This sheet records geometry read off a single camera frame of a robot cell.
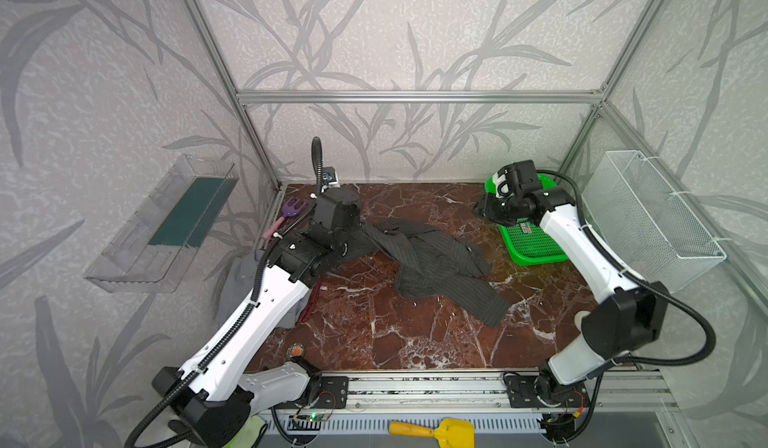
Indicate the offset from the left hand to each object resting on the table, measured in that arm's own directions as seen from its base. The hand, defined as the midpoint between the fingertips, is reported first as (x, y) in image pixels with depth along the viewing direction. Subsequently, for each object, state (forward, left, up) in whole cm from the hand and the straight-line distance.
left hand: (346, 193), depth 70 cm
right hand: (+7, -35, -11) cm, 37 cm away
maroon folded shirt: (-13, +13, -34) cm, 39 cm away
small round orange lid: (-26, +15, -35) cm, 46 cm away
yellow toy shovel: (-44, -25, -31) cm, 60 cm away
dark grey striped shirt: (-3, -22, -29) cm, 36 cm away
